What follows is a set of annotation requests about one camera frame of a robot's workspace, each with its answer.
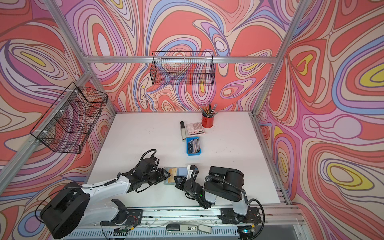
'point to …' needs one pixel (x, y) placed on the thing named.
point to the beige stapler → (183, 131)
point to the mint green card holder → (180, 171)
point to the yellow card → (173, 172)
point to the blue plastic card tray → (188, 139)
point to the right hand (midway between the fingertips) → (174, 181)
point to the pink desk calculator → (195, 129)
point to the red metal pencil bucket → (207, 122)
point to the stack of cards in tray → (194, 146)
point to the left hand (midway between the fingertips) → (171, 175)
